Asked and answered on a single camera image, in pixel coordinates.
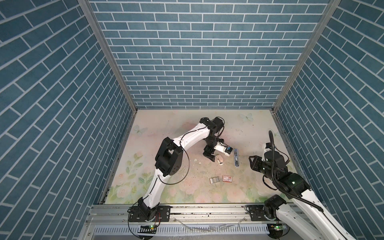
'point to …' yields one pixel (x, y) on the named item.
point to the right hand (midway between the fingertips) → (249, 157)
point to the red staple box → (227, 178)
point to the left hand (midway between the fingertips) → (217, 151)
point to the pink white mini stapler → (220, 159)
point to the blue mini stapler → (236, 155)
